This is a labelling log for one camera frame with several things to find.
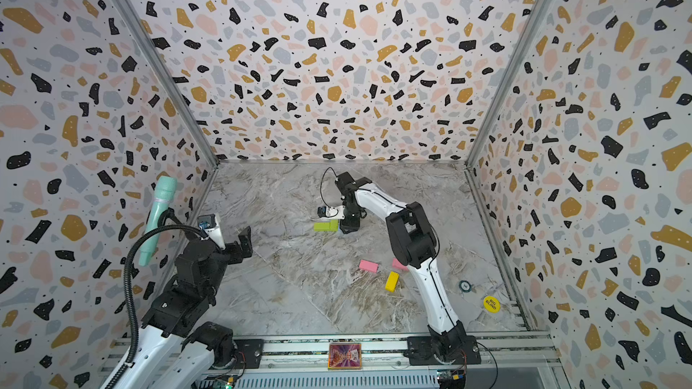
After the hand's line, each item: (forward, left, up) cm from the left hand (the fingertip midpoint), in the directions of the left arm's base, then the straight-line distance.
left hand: (237, 230), depth 74 cm
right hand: (+16, -31, -22) cm, 41 cm away
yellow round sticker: (-14, -75, -23) cm, 79 cm away
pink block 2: (-13, -43, +5) cm, 45 cm away
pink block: (-1, -37, -21) cm, 42 cm away
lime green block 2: (+14, -24, -21) cm, 35 cm away
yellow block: (-6, -44, -22) cm, 50 cm away
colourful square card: (-27, -30, -20) cm, 45 cm away
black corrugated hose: (-34, +5, +12) cm, 36 cm away
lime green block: (+14, -20, -21) cm, 32 cm away
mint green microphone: (+5, +16, +11) cm, 20 cm away
